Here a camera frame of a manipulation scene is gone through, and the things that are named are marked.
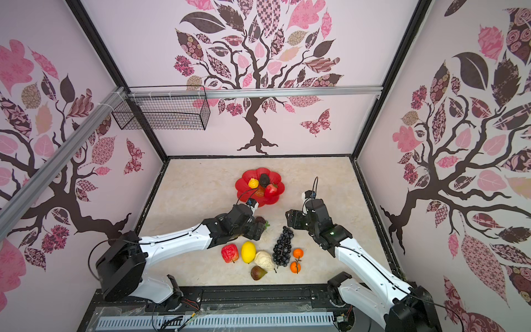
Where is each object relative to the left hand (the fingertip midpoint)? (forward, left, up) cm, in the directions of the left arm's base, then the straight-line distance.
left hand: (256, 228), depth 84 cm
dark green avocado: (+29, -3, -4) cm, 29 cm away
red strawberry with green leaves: (+22, -7, -3) cm, 23 cm away
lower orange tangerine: (-14, -16, -5) cm, 22 cm away
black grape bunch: (-8, -11, -5) cm, 14 cm away
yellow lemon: (-9, +3, -4) cm, 10 cm away
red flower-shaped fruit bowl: (+25, +7, -9) cm, 27 cm away
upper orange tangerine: (-9, -17, -5) cm, 20 cm away
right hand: (+4, -15, +7) cm, 17 cm away
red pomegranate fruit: (-10, +10, -2) cm, 14 cm away
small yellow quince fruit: (+27, +3, -4) cm, 27 cm away
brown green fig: (-16, -1, -4) cm, 17 cm away
